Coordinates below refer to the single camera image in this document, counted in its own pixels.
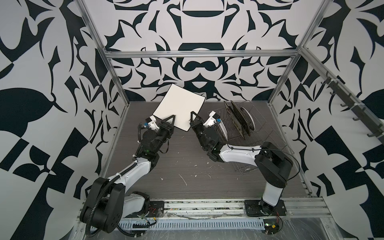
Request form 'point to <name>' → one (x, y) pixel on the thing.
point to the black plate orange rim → (241, 117)
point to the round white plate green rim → (249, 117)
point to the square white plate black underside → (179, 102)
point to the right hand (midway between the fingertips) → (191, 111)
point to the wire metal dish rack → (240, 123)
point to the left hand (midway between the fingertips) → (176, 113)
